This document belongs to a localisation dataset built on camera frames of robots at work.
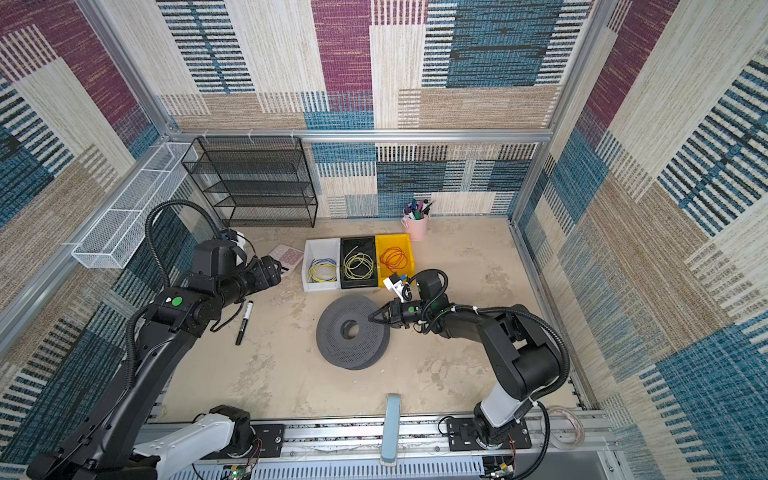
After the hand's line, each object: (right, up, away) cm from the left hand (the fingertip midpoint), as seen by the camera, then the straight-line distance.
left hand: (269, 263), depth 72 cm
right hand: (+24, -17, +10) cm, 31 cm away
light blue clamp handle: (+29, -41, +1) cm, 50 cm away
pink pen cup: (+39, +11, +38) cm, 55 cm away
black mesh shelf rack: (-19, +28, +37) cm, 50 cm away
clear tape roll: (+75, -40, +1) cm, 85 cm away
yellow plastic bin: (+33, +6, +33) cm, 47 cm away
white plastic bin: (+5, +4, +33) cm, 34 cm away
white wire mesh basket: (-36, +6, -1) cm, 37 cm away
